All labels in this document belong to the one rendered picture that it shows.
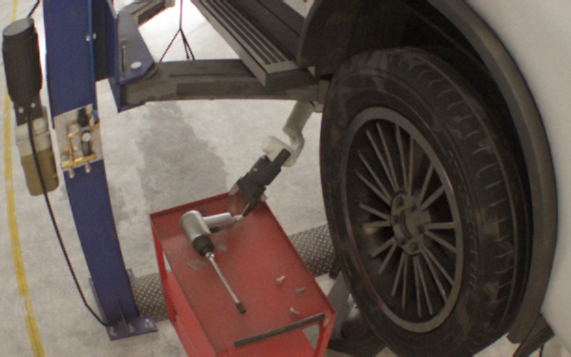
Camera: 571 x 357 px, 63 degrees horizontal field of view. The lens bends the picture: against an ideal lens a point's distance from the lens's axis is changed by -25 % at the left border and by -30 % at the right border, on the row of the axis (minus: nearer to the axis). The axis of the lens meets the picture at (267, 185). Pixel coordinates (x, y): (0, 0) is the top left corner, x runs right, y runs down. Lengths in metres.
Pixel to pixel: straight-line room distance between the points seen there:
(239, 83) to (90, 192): 0.85
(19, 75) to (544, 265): 1.82
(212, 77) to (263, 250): 0.72
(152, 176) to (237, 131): 0.69
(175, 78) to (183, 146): 2.19
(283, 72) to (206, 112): 2.69
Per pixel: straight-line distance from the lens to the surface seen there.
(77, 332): 3.14
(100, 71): 2.16
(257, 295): 2.16
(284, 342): 2.46
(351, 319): 2.73
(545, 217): 0.88
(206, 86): 1.91
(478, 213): 1.03
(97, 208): 2.49
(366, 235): 1.55
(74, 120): 2.18
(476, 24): 0.92
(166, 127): 4.25
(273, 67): 1.71
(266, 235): 2.34
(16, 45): 2.02
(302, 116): 2.23
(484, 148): 1.03
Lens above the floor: 2.57
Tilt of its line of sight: 43 degrees down
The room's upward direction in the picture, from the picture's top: 3 degrees clockwise
